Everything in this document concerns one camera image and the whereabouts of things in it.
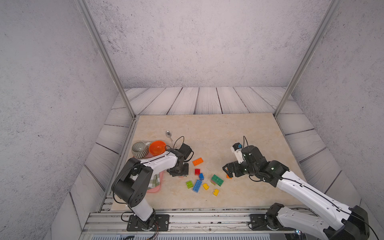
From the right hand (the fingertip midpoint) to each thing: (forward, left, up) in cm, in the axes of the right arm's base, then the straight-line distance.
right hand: (231, 165), depth 77 cm
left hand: (+1, +25, -14) cm, 29 cm away
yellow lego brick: (-5, +13, -14) cm, 20 cm away
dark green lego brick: (-3, +7, -10) cm, 13 cm away
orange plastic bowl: (+18, +44, -12) cm, 49 cm away
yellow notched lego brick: (-8, +7, -15) cm, 18 cm away
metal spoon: (+30, +39, -13) cm, 51 cm away
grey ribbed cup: (+17, +55, -12) cm, 59 cm away
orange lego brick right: (-7, +3, +3) cm, 8 cm away
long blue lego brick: (-6, +18, -13) cm, 23 cm away
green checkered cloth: (-3, +42, -13) cm, 44 cm away
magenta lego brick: (-4, +9, -13) cm, 16 cm away
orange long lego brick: (+10, +18, -15) cm, 26 cm away
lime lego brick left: (-5, +22, -14) cm, 26 cm away
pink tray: (-7, +40, -15) cm, 44 cm away
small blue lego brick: (-1, +15, -13) cm, 20 cm away
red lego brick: (+3, +18, -13) cm, 22 cm away
